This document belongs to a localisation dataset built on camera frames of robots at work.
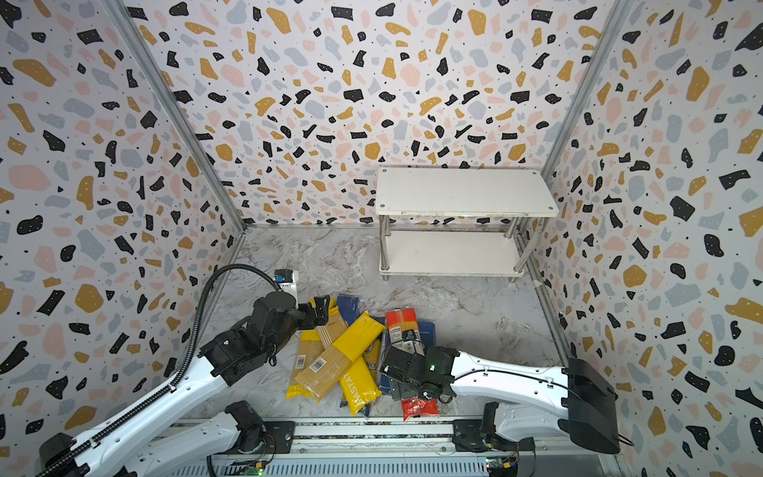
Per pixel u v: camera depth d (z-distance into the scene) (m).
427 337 0.85
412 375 0.56
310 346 0.87
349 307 0.95
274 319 0.54
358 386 0.78
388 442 0.73
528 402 0.45
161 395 0.44
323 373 0.76
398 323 0.85
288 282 0.65
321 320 0.68
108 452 0.40
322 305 0.67
